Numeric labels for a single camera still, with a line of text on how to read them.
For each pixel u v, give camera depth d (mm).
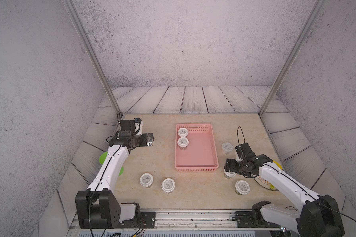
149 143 759
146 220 727
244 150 659
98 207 396
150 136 758
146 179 806
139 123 763
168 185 790
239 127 1156
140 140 725
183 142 955
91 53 854
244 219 728
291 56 871
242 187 776
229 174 814
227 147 955
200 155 955
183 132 1011
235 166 754
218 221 729
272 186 535
